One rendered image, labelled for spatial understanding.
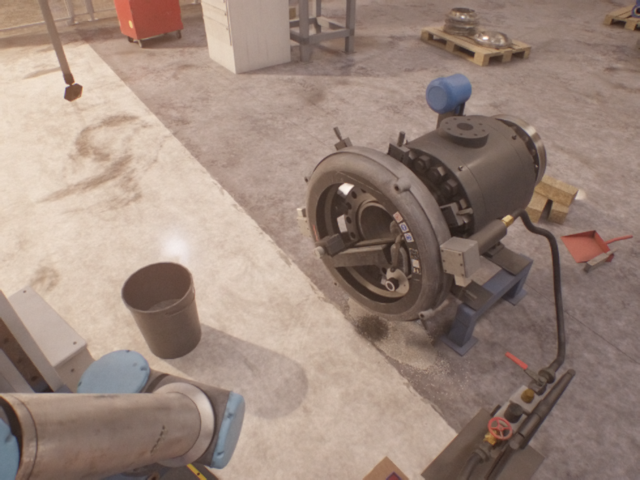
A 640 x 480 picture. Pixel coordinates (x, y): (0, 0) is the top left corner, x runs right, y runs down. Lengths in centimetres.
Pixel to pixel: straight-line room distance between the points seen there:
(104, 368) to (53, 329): 39
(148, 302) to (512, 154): 182
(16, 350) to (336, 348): 151
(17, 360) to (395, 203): 115
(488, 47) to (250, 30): 286
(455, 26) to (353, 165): 506
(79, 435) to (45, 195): 321
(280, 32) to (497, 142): 384
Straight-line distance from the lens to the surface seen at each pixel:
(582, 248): 315
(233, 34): 527
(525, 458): 209
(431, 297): 169
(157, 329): 209
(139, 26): 662
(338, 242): 189
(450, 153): 192
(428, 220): 155
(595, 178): 396
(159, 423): 75
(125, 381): 99
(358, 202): 191
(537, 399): 168
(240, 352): 222
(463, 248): 152
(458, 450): 202
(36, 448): 53
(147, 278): 224
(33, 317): 146
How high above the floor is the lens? 178
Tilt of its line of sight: 40 degrees down
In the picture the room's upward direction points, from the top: straight up
